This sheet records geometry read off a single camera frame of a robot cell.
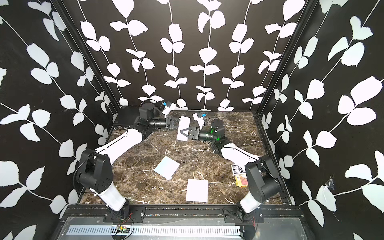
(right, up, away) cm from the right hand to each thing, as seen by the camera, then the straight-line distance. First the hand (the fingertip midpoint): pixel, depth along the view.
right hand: (180, 133), depth 74 cm
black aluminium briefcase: (-49, +12, +48) cm, 70 cm away
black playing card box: (+33, -23, +14) cm, 43 cm away
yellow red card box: (+34, -28, +11) cm, 45 cm away
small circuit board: (-29, -48, -2) cm, 56 cm away
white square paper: (+8, -33, +9) cm, 35 cm away
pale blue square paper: (-10, -23, +17) cm, 30 cm away
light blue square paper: (+2, +4, +1) cm, 5 cm away
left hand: (+2, +5, +1) cm, 5 cm away
